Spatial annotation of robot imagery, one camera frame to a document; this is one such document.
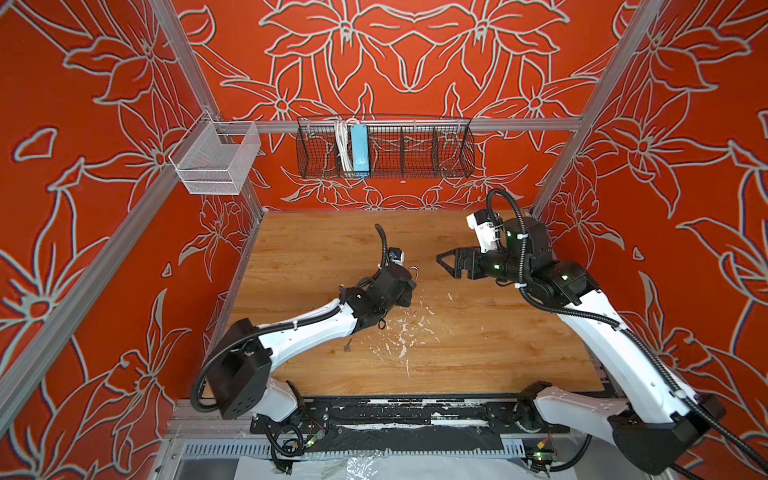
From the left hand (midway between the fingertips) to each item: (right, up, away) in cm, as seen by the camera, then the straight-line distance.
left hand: (406, 278), depth 81 cm
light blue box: (-13, +38, +9) cm, 41 cm away
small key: (-17, -21, +5) cm, 27 cm away
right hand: (+8, +7, -13) cm, 17 cm away
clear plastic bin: (-60, +37, +12) cm, 72 cm away
